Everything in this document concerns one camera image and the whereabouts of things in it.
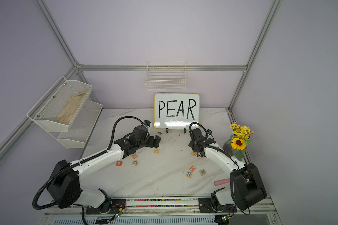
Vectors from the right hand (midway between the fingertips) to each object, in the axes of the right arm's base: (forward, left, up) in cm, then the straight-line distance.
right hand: (195, 145), depth 89 cm
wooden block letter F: (-6, -4, -7) cm, 10 cm away
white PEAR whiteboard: (+28, +11, +4) cm, 30 cm away
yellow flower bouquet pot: (-8, -20, +18) cm, 28 cm away
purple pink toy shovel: (-21, -14, -7) cm, 26 cm away
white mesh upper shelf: (+12, +78, +25) cm, 83 cm away
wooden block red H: (-13, +2, -6) cm, 14 cm away
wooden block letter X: (-15, -4, -7) cm, 17 cm away
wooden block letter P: (0, +26, -5) cm, 26 cm away
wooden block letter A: (-2, 0, -7) cm, 7 cm away
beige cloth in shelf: (+8, +74, +24) cm, 78 cm away
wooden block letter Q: (-8, +39, -6) cm, 40 cm away
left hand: (+1, +26, +7) cm, 27 cm away
